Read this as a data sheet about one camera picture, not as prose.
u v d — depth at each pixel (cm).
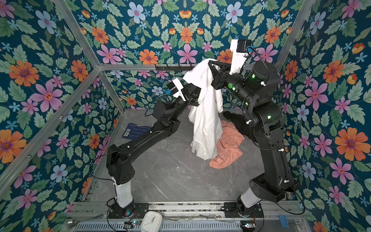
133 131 105
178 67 90
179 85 46
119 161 46
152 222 68
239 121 101
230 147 96
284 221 69
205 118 61
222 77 40
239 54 39
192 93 52
